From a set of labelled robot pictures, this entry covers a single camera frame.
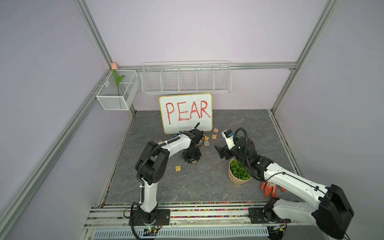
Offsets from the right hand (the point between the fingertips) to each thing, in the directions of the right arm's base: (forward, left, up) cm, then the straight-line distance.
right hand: (222, 141), depth 80 cm
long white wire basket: (+47, +5, +9) cm, 48 cm away
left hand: (-4, +14, -16) cm, 22 cm away
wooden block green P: (-8, +25, -18) cm, 32 cm away
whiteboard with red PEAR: (+25, +23, -4) cm, 34 cm away
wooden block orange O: (+14, +1, -17) cm, 22 cm away
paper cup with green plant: (-15, -7, -7) cm, 18 cm away
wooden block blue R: (+9, +7, -17) cm, 21 cm away
